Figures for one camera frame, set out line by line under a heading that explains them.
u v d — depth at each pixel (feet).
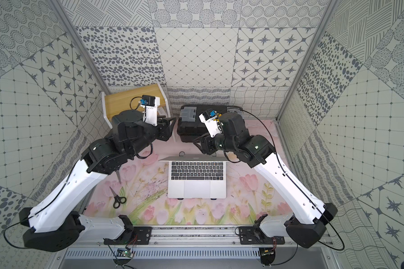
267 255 2.36
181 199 2.76
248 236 2.39
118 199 2.75
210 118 1.76
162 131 1.68
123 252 2.30
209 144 1.78
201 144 1.78
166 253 2.31
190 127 2.99
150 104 1.55
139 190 2.89
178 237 2.46
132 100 1.55
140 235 2.41
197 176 2.82
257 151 1.39
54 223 1.25
